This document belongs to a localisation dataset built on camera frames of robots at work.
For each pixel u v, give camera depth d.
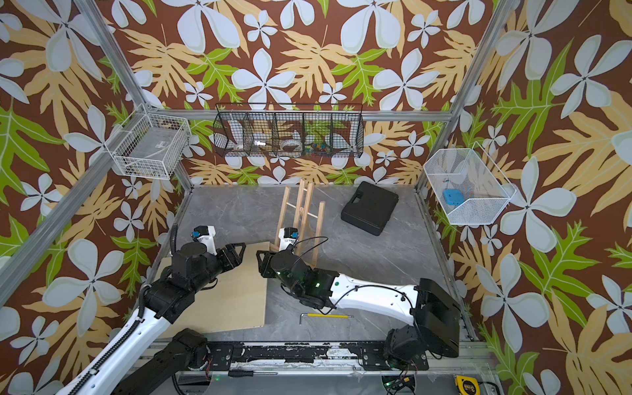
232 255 0.66
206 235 0.67
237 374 0.71
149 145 0.85
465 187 0.83
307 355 0.75
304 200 0.75
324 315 0.81
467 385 0.68
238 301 0.82
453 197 0.82
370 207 1.07
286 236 0.65
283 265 0.53
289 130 0.96
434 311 0.41
